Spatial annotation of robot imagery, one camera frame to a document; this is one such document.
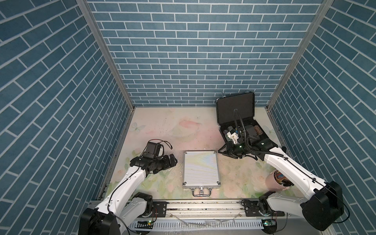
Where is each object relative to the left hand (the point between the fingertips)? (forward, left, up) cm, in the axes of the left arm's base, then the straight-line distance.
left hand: (174, 163), depth 81 cm
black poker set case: (+35, -42, 0) cm, 55 cm away
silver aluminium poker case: (-4, -15, -4) cm, 16 cm away
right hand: (+2, -25, +9) cm, 27 cm away
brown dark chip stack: (+26, -57, -3) cm, 62 cm away
